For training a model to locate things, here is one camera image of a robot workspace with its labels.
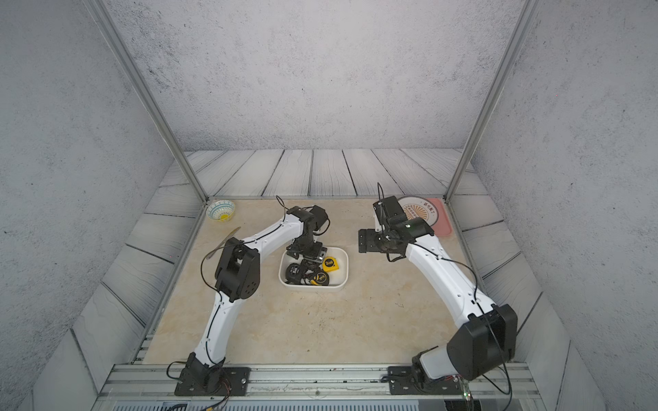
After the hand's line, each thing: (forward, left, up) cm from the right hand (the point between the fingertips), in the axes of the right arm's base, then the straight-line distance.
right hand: (373, 242), depth 80 cm
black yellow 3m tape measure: (-4, +17, -17) cm, 24 cm away
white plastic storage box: (-2, +11, -19) cm, 23 cm away
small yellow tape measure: (+3, +14, -18) cm, 23 cm away
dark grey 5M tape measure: (-2, +27, -16) cm, 32 cm away
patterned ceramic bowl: (+30, +64, -17) cm, 73 cm away
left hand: (+4, +20, -18) cm, 27 cm away
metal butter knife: (+16, +58, -20) cm, 64 cm away
